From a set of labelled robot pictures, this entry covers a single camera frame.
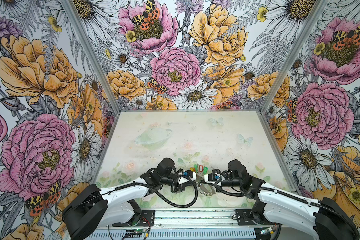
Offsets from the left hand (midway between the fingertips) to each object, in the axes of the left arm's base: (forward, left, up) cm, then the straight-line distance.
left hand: (193, 185), depth 77 cm
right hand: (0, -5, +2) cm, 5 cm away
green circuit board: (-18, +25, -8) cm, 32 cm away
